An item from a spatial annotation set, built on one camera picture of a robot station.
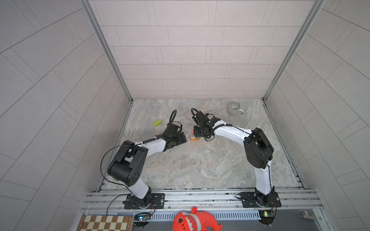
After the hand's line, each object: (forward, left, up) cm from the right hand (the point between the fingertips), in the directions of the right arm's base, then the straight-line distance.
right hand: (195, 133), depth 93 cm
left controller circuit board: (-43, +28, -1) cm, 51 cm away
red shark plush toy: (-45, +3, +4) cm, 46 cm away
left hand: (-1, +7, -2) cm, 7 cm away
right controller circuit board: (-45, -31, -6) cm, 55 cm away
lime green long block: (+11, +26, 0) cm, 28 cm away
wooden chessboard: (-43, +43, 0) cm, 61 cm away
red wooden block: (-3, -1, -1) cm, 4 cm away
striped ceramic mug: (+20, -31, -2) cm, 37 cm away
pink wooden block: (-5, +2, +9) cm, 11 cm away
